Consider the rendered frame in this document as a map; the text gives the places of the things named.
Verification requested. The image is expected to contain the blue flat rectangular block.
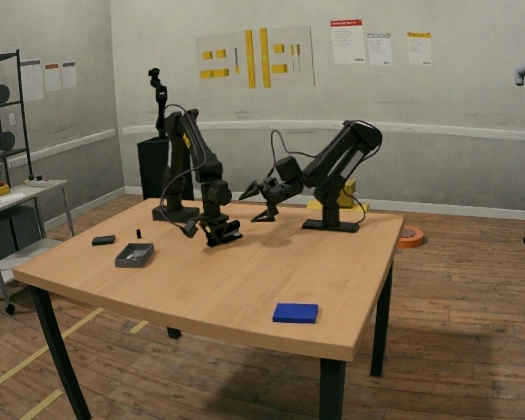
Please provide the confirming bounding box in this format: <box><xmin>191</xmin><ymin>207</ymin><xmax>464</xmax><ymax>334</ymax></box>
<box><xmin>272</xmin><ymin>303</ymin><xmax>318</xmax><ymax>324</ymax></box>

